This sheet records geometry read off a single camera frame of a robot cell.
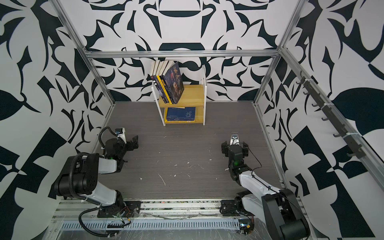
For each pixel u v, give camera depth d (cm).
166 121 102
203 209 76
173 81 85
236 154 65
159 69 80
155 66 81
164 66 81
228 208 74
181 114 101
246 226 71
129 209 73
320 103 60
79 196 47
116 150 71
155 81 79
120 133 81
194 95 105
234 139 74
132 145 85
